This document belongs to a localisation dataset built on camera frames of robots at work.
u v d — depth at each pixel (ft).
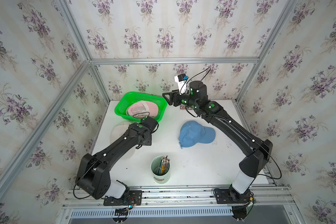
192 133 2.93
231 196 2.17
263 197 2.46
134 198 2.39
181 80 1.98
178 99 2.05
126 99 3.63
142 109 3.64
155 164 2.45
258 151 1.43
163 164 2.29
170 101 2.09
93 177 1.33
